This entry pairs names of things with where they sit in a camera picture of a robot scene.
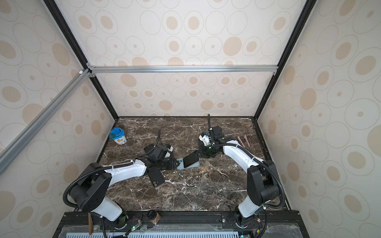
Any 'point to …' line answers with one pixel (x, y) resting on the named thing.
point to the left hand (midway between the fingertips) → (182, 162)
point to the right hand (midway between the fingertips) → (197, 154)
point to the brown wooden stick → (90, 223)
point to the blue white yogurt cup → (117, 134)
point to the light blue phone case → (181, 165)
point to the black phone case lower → (157, 177)
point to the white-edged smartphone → (191, 158)
